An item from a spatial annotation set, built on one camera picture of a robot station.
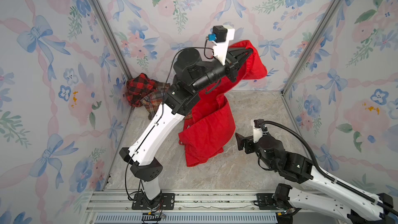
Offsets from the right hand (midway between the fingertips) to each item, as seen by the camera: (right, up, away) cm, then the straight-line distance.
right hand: (243, 131), depth 70 cm
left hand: (-5, +29, -27) cm, 40 cm away
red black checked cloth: (-63, +25, +36) cm, 77 cm away
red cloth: (-13, +2, +9) cm, 16 cm away
